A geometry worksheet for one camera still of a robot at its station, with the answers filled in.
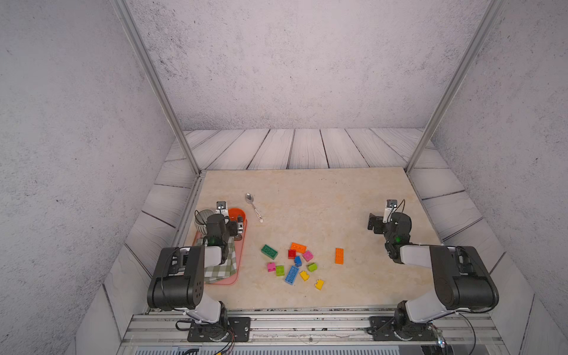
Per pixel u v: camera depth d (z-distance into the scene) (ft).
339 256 2.93
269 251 2.98
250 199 3.54
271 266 2.83
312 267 2.79
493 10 2.29
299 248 3.04
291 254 2.92
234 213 3.27
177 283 1.48
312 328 2.45
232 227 2.85
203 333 2.19
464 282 1.47
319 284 2.71
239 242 3.06
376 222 2.80
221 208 2.68
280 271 2.79
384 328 2.34
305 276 2.77
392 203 2.69
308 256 2.91
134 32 2.44
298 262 2.85
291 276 2.72
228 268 2.83
